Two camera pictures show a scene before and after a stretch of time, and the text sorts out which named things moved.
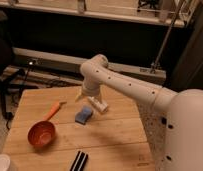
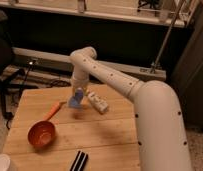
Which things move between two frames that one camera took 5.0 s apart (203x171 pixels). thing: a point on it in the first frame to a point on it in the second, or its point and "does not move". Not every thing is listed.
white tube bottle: [101, 106] does not move
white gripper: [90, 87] to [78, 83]
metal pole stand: [154, 68] does not move
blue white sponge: [83, 115] to [76, 100]
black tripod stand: [14, 81] does not move
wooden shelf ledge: [165, 12] does not move
